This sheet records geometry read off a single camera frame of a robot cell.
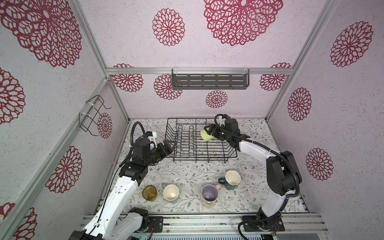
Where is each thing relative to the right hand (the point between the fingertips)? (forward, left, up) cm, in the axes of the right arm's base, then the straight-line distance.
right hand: (208, 127), depth 91 cm
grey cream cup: (-34, +21, -18) cm, 44 cm away
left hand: (-19, +19, +5) cm, 27 cm away
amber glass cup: (-35, +33, -17) cm, 51 cm away
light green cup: (-8, +2, 0) cm, 8 cm away
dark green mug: (-26, -13, -16) cm, 33 cm away
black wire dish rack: (+11, +16, -19) cm, 27 cm away
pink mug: (-34, 0, -17) cm, 38 cm away
